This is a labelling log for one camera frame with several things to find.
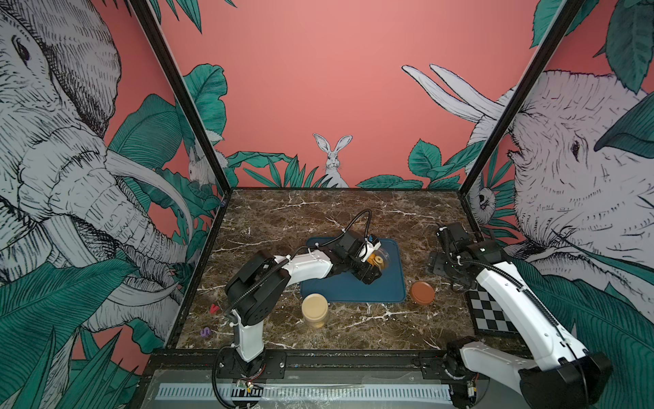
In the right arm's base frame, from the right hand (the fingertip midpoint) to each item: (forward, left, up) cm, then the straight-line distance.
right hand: (440, 265), depth 77 cm
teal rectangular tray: (-1, +29, -16) cm, 33 cm away
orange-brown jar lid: (-2, +2, -16) cm, 17 cm away
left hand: (+5, +19, -9) cm, 22 cm away
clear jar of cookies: (+7, +18, -7) cm, 20 cm away
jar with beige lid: (-12, +39, -6) cm, 41 cm away
